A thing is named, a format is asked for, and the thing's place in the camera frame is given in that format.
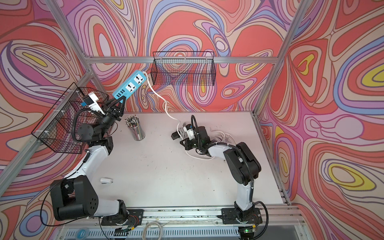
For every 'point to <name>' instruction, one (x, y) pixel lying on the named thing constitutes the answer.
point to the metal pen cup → (132, 122)
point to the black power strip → (175, 135)
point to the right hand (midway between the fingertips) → (182, 145)
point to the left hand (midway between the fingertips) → (127, 100)
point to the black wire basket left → (56, 128)
